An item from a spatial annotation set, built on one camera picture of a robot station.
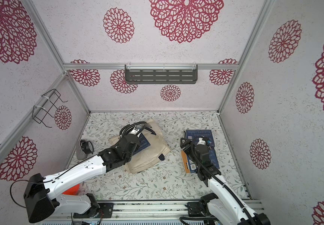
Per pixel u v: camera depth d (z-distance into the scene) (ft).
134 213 2.40
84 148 2.94
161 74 3.18
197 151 1.99
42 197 1.26
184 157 2.88
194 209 2.42
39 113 2.38
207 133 3.21
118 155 1.83
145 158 3.03
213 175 1.80
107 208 2.48
